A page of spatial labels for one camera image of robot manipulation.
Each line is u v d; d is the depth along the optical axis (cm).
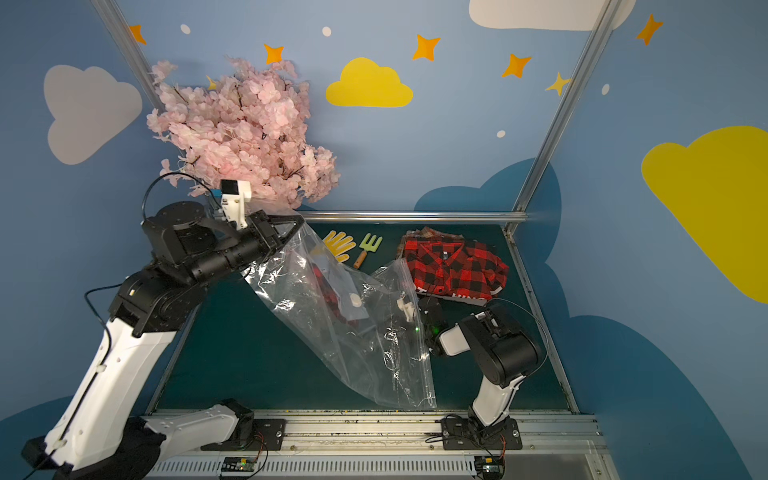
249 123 63
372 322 86
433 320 77
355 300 90
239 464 72
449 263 99
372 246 115
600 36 72
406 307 88
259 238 45
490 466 72
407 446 73
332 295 72
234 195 49
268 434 75
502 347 50
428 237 114
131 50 75
